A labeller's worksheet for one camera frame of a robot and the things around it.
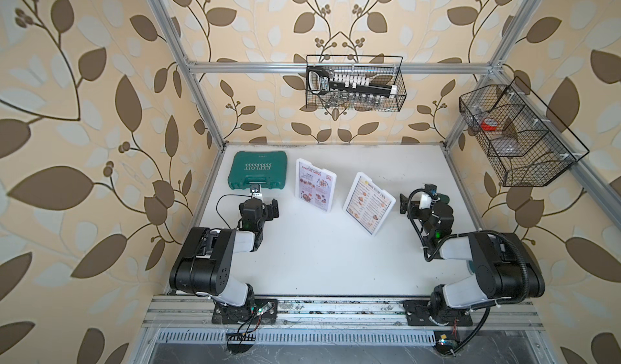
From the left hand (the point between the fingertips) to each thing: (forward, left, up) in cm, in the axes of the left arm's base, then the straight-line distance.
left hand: (257, 198), depth 94 cm
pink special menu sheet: (+2, -23, +7) cm, 24 cm away
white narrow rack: (-1, -29, +12) cm, 32 cm away
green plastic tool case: (+17, +3, -1) cm, 17 cm away
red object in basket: (+13, -82, +28) cm, 87 cm away
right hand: (0, -61, +3) cm, 61 cm away
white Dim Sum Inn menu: (-6, -42, +6) cm, 43 cm away
